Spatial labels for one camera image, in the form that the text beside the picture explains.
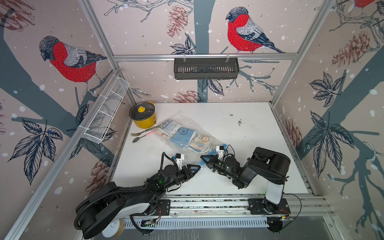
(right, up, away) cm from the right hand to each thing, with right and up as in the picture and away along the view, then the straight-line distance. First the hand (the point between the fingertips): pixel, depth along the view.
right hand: (201, 156), depth 82 cm
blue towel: (-12, +8, +16) cm, 21 cm away
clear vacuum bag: (-13, +20, +28) cm, 37 cm away
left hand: (0, -5, -6) cm, 7 cm away
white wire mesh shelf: (-51, +23, -6) cm, 56 cm away
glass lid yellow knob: (-40, +26, +18) cm, 51 cm away
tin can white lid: (-39, -28, -18) cm, 51 cm away
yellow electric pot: (-37, +18, +21) cm, 46 cm away
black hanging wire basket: (+4, +56, +21) cm, 60 cm away
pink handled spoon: (-44, +7, +18) cm, 48 cm away
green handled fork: (-42, +10, +20) cm, 48 cm away
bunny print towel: (0, +5, +12) cm, 13 cm away
